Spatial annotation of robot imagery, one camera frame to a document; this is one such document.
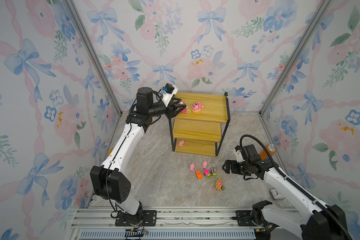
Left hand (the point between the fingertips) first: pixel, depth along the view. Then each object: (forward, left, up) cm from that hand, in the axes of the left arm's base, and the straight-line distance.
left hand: (183, 101), depth 70 cm
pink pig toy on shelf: (0, +1, -36) cm, 36 cm away
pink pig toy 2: (-15, -6, -38) cm, 42 cm away
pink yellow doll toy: (-27, -20, -35) cm, 49 cm away
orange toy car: (-20, -10, -39) cm, 44 cm away
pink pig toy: (-14, -14, -38) cm, 43 cm away
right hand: (-18, -27, -32) cm, 45 cm away
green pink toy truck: (-20, -15, -38) cm, 45 cm away
